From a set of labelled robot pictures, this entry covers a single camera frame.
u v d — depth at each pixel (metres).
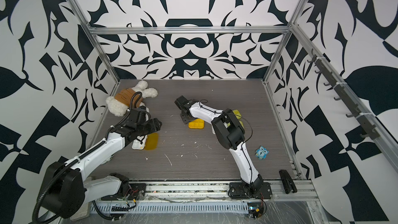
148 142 0.91
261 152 0.85
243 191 0.67
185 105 0.75
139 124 0.67
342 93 0.55
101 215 0.68
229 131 0.56
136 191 0.73
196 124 0.97
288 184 0.74
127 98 0.99
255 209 0.71
